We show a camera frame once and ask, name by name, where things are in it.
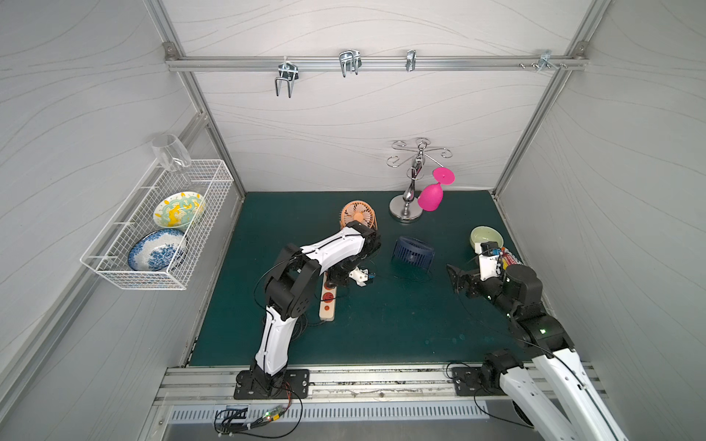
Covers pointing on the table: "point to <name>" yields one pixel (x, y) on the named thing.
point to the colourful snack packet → (508, 258)
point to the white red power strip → (327, 302)
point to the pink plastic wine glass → (431, 197)
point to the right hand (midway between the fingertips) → (465, 261)
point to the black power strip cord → (302, 326)
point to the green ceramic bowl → (486, 233)
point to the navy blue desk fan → (414, 253)
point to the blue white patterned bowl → (158, 250)
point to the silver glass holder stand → (408, 205)
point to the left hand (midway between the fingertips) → (329, 274)
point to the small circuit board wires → (273, 423)
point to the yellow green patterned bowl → (180, 209)
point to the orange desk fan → (360, 211)
